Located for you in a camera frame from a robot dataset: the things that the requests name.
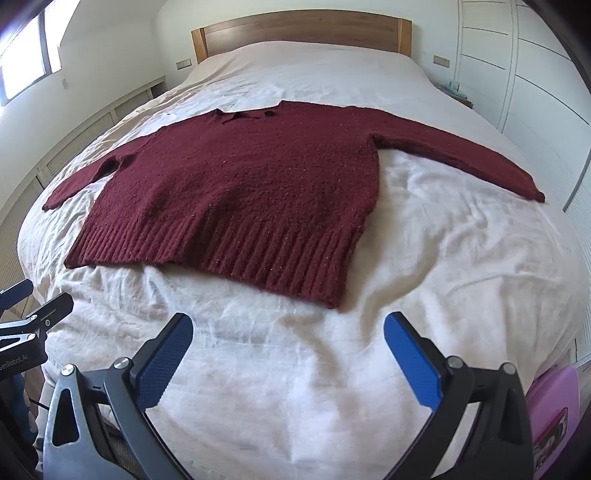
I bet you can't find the pink plastic box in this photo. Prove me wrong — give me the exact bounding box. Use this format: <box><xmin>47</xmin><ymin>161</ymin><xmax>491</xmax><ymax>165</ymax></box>
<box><xmin>526</xmin><ymin>365</ymin><xmax>580</xmax><ymax>479</ymax></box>

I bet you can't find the window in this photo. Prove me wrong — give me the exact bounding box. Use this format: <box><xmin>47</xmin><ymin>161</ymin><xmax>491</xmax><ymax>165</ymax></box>
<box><xmin>1</xmin><ymin>1</ymin><xmax>79</xmax><ymax>107</ymax></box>

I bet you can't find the white wardrobe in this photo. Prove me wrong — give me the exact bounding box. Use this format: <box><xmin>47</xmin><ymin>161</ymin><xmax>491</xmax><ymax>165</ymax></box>
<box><xmin>454</xmin><ymin>0</ymin><xmax>591</xmax><ymax>296</ymax></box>

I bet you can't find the wooden nightstand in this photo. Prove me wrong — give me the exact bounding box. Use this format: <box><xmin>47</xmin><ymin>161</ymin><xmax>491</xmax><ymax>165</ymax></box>
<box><xmin>433</xmin><ymin>82</ymin><xmax>474</xmax><ymax>109</ymax></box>

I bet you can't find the dark red knit sweater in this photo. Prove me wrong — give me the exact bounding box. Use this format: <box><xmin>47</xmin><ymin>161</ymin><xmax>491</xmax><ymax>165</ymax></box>
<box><xmin>44</xmin><ymin>101</ymin><xmax>545</xmax><ymax>308</ymax></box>

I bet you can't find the wooden headboard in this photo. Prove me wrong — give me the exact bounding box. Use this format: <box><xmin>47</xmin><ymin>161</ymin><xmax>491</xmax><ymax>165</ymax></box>
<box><xmin>191</xmin><ymin>9</ymin><xmax>413</xmax><ymax>63</ymax></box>

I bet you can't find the left wall switch plate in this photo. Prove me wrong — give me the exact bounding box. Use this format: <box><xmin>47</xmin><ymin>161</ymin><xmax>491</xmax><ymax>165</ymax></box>
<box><xmin>175</xmin><ymin>58</ymin><xmax>192</xmax><ymax>70</ymax></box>

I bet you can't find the right wall switch plate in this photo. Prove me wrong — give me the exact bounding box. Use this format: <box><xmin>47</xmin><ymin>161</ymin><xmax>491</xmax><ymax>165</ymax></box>
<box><xmin>433</xmin><ymin>55</ymin><xmax>451</xmax><ymax>68</ymax></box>

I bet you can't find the white bed sheet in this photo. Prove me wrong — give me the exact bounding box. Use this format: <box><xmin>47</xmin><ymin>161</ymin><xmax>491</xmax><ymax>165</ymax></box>
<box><xmin>20</xmin><ymin>40</ymin><xmax>585</xmax><ymax>480</ymax></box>

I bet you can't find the wall switch plate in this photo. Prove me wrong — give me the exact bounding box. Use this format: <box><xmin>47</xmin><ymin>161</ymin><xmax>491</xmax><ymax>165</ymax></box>
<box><xmin>433</xmin><ymin>55</ymin><xmax>451</xmax><ymax>68</ymax></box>
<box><xmin>175</xmin><ymin>58</ymin><xmax>192</xmax><ymax>70</ymax></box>

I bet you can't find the low white slatted cabinet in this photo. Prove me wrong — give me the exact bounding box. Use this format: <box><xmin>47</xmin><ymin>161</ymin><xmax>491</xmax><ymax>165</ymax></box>
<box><xmin>1</xmin><ymin>77</ymin><xmax>166</xmax><ymax>287</ymax></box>

